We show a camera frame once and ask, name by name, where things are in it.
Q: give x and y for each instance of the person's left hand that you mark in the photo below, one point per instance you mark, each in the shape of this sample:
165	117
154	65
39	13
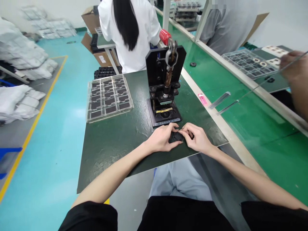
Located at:
160	140

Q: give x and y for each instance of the person's right hand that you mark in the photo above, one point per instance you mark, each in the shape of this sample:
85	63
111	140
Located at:
199	140

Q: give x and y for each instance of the black round part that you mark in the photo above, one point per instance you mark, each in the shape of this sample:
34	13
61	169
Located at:
177	138

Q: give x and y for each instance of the dark green work mat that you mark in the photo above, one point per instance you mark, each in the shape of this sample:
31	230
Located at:
120	144

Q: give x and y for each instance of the pink small object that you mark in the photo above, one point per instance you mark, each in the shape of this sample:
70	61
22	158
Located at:
202	98

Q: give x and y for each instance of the person's legs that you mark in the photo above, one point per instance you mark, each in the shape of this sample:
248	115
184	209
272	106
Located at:
179	179

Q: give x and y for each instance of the bundle of thin metal strips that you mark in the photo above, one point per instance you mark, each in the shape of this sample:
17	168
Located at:
228	107
219	99

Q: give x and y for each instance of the green conveyor belt line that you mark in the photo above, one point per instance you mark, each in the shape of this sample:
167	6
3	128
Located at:
240	115

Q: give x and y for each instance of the clear tray of black parts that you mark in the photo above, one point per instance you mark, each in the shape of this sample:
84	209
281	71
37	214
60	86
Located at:
109	97

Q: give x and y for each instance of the person's body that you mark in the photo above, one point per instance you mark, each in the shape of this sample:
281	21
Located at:
185	214

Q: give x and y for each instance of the thin metal rod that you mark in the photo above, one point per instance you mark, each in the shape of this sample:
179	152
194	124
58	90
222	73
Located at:
262	83

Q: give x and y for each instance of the stack of black trays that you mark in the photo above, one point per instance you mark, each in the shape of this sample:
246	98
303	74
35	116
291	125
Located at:
104	72

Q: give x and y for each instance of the white socket strip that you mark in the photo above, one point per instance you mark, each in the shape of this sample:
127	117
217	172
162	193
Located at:
276	51

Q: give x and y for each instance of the stack of cardboard boxes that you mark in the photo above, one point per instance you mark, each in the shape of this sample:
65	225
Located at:
95	38

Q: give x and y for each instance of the cardboard sheet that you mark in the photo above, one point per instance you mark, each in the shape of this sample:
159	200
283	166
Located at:
256	27

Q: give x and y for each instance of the stack of packed clear trays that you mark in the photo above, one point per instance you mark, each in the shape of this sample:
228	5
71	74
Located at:
186	10

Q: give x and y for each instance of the blue crate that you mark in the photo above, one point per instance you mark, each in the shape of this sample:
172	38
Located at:
8	162

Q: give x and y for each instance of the pile of white bags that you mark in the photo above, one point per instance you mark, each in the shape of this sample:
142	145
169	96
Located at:
19	69

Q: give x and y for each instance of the heap of clear plastic packets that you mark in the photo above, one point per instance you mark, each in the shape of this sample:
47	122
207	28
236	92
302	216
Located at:
48	24

